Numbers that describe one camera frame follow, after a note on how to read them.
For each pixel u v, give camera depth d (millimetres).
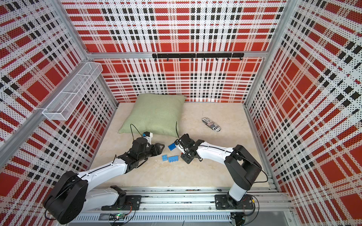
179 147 784
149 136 797
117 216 692
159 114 965
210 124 1039
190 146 676
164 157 886
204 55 886
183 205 735
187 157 783
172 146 953
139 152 673
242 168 450
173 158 886
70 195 412
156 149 766
